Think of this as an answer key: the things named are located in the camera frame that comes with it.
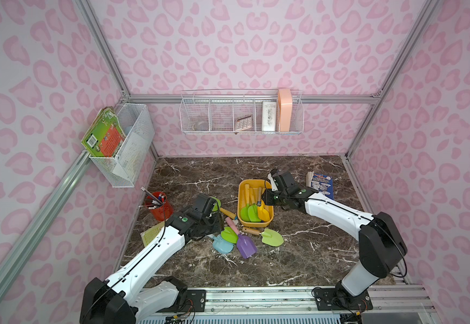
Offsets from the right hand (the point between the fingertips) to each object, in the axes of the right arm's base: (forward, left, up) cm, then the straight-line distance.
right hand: (261, 196), depth 88 cm
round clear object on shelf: (+27, +28, +17) cm, 42 cm away
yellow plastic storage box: (+16, +3, -13) cm, 21 cm away
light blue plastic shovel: (-18, +18, -11) cm, 27 cm away
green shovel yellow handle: (-4, +4, -9) cm, 11 cm away
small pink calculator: (+30, +8, +16) cm, 35 cm away
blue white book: (+15, -33, -11) cm, 37 cm away
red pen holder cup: (-5, +44, -1) cm, 44 cm away
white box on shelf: (+31, -4, +19) cm, 37 cm away
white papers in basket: (+10, +54, +16) cm, 57 cm away
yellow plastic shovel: (-3, -1, -10) cm, 10 cm away
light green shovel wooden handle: (-1, +8, -11) cm, 13 cm away
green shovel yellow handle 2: (-13, -3, -11) cm, 18 cm away
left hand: (-12, +17, +1) cm, 21 cm away
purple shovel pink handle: (-17, +6, -11) cm, 22 cm away
